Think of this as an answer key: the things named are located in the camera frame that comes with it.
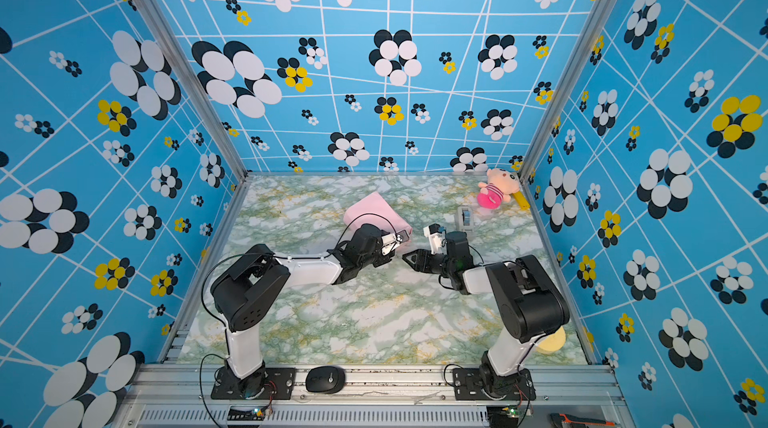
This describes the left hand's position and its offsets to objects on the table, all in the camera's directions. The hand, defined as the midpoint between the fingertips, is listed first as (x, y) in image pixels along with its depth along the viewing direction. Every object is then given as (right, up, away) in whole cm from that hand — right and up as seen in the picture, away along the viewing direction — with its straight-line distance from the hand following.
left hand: (391, 236), depth 94 cm
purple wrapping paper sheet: (-6, +10, +9) cm, 15 cm away
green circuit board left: (-37, -41, -22) cm, 59 cm away
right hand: (+6, -7, -1) cm, 9 cm away
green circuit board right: (+29, -39, -24) cm, 54 cm away
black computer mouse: (-16, -33, -22) cm, 42 cm away
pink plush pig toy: (+41, +17, +14) cm, 46 cm away
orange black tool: (+39, -39, -26) cm, 61 cm away
